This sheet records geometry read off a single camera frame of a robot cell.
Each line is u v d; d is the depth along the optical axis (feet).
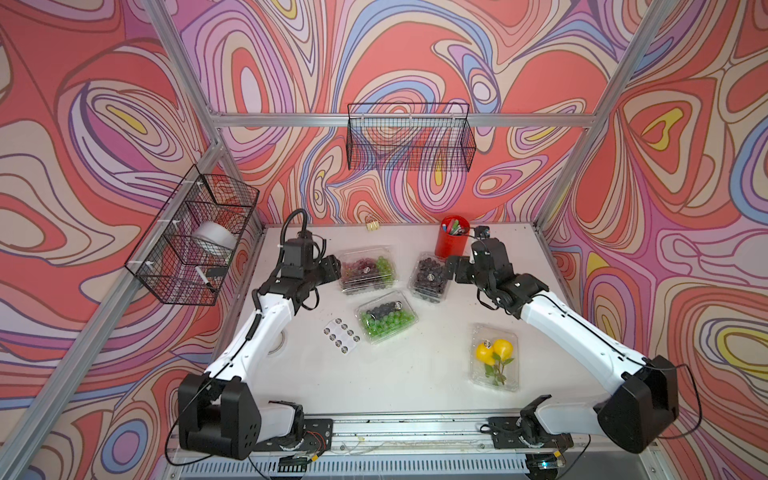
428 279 3.15
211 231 2.45
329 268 2.41
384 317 2.93
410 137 3.16
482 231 2.29
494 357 2.70
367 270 3.14
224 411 1.29
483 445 2.37
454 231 3.44
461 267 2.34
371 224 3.90
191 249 2.62
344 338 2.96
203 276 2.41
